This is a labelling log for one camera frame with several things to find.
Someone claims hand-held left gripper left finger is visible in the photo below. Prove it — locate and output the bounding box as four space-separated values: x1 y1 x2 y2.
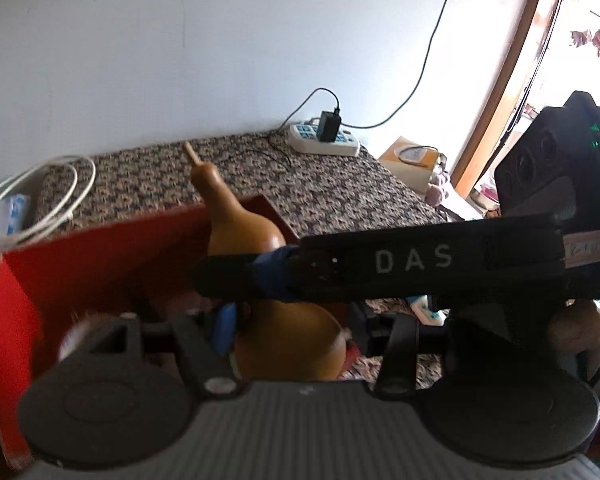
60 302 247 400

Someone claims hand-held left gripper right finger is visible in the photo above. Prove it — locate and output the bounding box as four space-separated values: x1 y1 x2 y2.
350 302 547 397

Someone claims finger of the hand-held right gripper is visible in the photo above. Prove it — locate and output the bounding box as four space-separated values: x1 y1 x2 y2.
194 245 305 303

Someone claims white bottle blue label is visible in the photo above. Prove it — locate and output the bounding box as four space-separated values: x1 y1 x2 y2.
409 297 449 327

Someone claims dried gourd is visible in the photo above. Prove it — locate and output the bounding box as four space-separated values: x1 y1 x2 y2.
182 141 347 382

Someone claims red cardboard box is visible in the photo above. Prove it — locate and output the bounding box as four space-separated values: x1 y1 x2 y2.
0 192 302 471

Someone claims person's right hand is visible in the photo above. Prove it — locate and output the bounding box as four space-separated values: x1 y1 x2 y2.
549 300 600 367

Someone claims pink cloth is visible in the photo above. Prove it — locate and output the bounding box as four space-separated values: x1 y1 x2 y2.
426 167 454 207

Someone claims brown cardboard box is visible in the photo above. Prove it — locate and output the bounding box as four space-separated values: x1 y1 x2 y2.
377 136 449 196

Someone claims floral patterned tablecloth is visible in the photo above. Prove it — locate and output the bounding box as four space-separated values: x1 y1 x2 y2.
30 132 452 382

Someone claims white power strip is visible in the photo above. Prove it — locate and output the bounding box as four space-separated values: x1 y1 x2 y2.
286 122 362 157

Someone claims black charger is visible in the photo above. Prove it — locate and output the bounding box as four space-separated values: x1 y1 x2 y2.
319 109 342 144

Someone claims blue white packet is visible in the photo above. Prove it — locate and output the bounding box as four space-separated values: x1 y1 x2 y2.
0 194 32 242

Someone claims black charger cable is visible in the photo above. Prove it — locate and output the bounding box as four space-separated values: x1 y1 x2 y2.
215 87 342 171

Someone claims white cable coil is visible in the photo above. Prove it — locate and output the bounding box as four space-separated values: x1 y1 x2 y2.
0 156 97 252

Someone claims wooden window frame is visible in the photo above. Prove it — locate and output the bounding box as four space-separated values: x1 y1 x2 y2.
452 0 581 197

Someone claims black wall cable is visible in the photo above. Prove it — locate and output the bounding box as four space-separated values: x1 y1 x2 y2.
341 0 462 130

